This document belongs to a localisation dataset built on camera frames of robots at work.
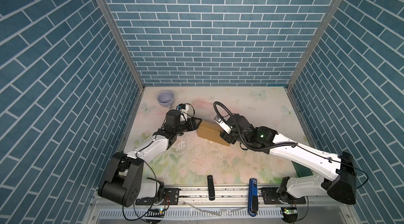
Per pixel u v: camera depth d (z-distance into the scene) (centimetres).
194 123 78
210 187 75
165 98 111
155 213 72
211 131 80
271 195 74
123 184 42
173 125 68
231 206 72
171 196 74
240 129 53
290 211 74
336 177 42
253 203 68
